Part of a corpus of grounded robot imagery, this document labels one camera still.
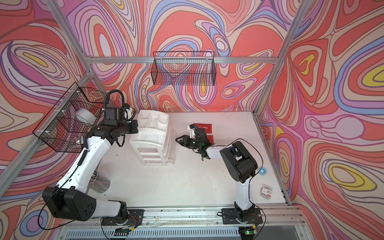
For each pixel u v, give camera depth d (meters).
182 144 0.84
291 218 0.74
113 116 0.58
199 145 0.77
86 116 0.74
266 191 0.80
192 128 0.87
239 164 0.52
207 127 1.11
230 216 0.72
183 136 0.86
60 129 0.70
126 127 0.70
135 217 0.72
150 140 0.80
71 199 0.38
